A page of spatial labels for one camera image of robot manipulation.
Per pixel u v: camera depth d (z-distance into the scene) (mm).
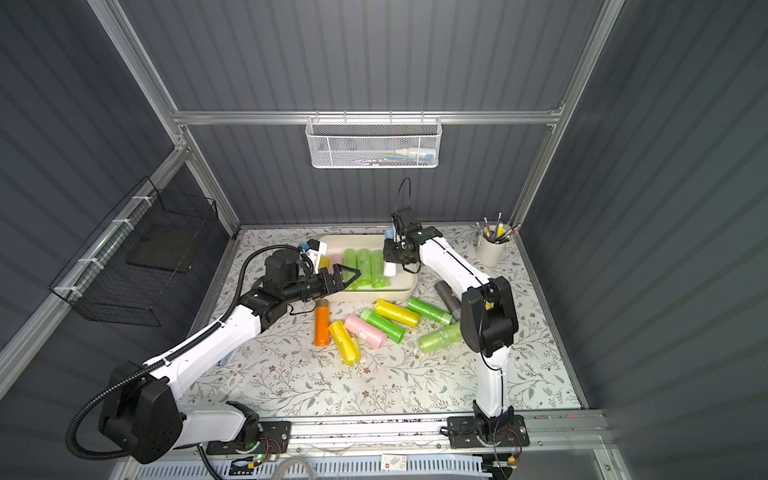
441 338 864
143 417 400
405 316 917
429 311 939
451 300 963
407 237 697
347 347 846
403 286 1025
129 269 720
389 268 899
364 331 888
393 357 868
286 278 630
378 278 991
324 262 722
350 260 1055
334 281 679
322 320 928
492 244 1012
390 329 898
